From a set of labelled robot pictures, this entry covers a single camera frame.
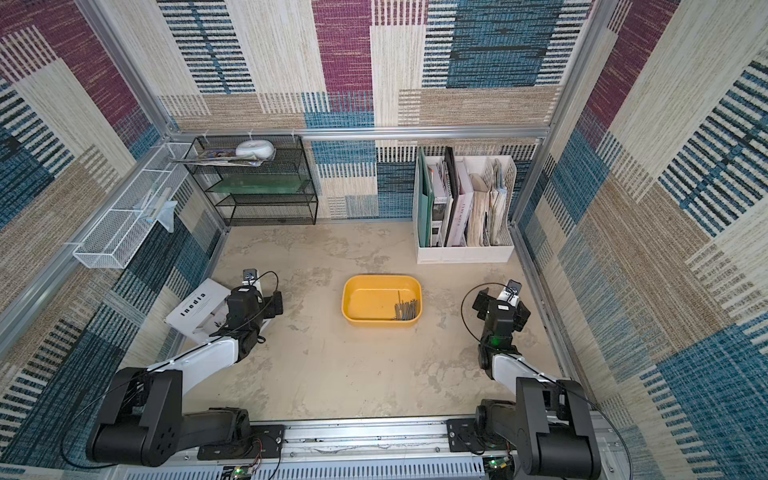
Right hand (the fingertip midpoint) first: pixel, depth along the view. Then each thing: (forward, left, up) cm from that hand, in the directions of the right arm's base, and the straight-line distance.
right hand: (505, 292), depth 87 cm
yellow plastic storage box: (+4, +40, -11) cm, 42 cm away
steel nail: (0, +28, -11) cm, 30 cm away
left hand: (+2, +72, -1) cm, 73 cm away
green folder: (+19, +22, +17) cm, 34 cm away
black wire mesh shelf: (+41, +80, +10) cm, 91 cm away
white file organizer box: (+24, +10, +10) cm, 28 cm away
